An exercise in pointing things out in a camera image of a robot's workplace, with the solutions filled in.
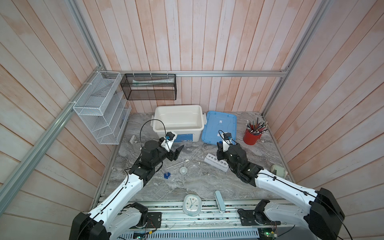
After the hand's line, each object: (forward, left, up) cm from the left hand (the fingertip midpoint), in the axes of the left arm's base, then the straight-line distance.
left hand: (177, 144), depth 77 cm
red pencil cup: (+15, -47, -15) cm, 52 cm away
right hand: (+3, -23, -3) cm, 23 cm away
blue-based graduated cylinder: (-8, +7, -21) cm, 24 cm away
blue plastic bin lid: (+33, -27, -22) cm, 48 cm away
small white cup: (-6, -3, -21) cm, 22 cm away
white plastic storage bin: (+35, -5, -20) cm, 40 cm away
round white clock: (-25, -8, -20) cm, 33 cm away
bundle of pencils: (+20, -51, -10) cm, 56 cm away
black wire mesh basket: (+49, +23, +2) cm, 54 cm away
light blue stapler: (-24, -23, -19) cm, 38 cm away
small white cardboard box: (+16, +34, -19) cm, 42 cm away
